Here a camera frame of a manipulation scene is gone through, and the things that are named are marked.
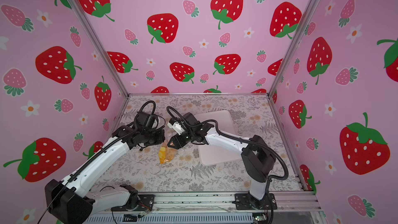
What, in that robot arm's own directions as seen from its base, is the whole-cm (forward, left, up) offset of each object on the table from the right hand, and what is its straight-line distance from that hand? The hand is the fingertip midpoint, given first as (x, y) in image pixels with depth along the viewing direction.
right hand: (168, 147), depth 77 cm
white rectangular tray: (+5, -21, -18) cm, 28 cm away
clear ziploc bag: (+1, +3, -10) cm, 11 cm away
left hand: (+5, +1, +1) cm, 5 cm away
